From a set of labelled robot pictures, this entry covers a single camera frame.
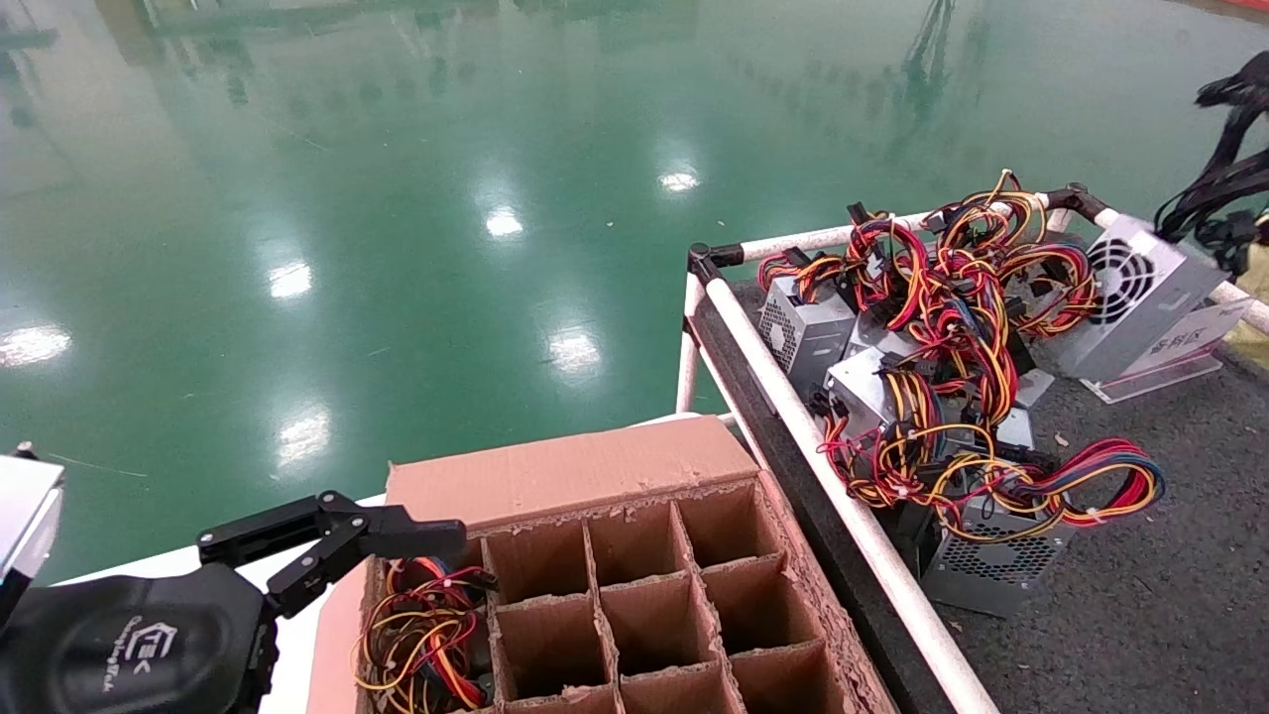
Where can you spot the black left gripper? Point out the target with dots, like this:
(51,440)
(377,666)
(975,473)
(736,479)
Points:
(119,645)

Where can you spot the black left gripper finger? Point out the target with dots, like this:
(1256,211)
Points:
(397,531)

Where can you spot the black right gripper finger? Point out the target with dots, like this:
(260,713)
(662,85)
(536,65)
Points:
(1247,84)

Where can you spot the brown cardboard box with dividers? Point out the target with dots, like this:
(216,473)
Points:
(565,476)

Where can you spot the person in yellow jacket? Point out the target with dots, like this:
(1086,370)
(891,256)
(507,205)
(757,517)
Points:
(1259,307)

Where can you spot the clear acrylic sign holder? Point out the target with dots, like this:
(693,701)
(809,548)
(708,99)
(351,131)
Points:
(1200,342)

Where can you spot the silver power supply vented side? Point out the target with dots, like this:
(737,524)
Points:
(808,337)

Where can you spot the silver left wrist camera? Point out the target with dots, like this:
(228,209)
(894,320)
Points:
(25,516)

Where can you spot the white pipe table frame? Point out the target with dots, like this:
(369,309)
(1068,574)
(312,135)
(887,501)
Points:
(763,359)

